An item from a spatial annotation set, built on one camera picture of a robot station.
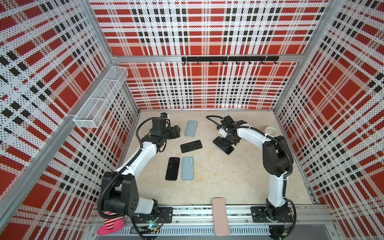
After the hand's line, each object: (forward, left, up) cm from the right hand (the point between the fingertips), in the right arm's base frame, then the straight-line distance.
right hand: (228, 144), depth 95 cm
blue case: (+18, +26, -7) cm, 32 cm away
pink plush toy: (-44, +58, +2) cm, 73 cm away
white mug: (+9, -30, +1) cm, 32 cm away
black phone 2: (-15, +35, -3) cm, 38 cm away
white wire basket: (+14, +85, +17) cm, 88 cm away
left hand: (+1, +33, +12) cm, 35 cm away
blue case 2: (-14, +26, -6) cm, 30 cm away
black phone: (-4, +6, +8) cm, 11 cm away
